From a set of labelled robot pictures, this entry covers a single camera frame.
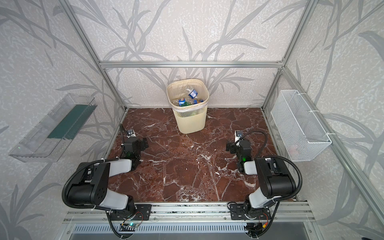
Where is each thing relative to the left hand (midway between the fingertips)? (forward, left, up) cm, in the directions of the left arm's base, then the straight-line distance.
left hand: (138, 134), depth 93 cm
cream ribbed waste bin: (+21, -32, +12) cm, 40 cm away
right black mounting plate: (-41, -62, -7) cm, 74 cm away
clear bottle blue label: (+23, -34, +15) cm, 43 cm away
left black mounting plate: (-42, -10, -7) cm, 43 cm away
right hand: (+1, -63, -1) cm, 63 cm away
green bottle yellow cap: (+11, -31, +17) cm, 37 cm away
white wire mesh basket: (-18, -82, +27) cm, 89 cm away
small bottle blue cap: (+15, -28, +15) cm, 35 cm away
